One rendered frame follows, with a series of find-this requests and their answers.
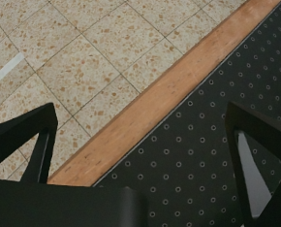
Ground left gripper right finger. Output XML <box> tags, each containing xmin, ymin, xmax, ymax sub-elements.
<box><xmin>225</xmin><ymin>101</ymin><xmax>281</xmax><ymax>227</ymax></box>

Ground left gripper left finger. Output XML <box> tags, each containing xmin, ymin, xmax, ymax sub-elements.
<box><xmin>0</xmin><ymin>102</ymin><xmax>58</xmax><ymax>183</ymax></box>

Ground black perforated breadboard plate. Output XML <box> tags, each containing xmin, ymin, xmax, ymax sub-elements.
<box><xmin>91</xmin><ymin>1</ymin><xmax>281</xmax><ymax>227</ymax></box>

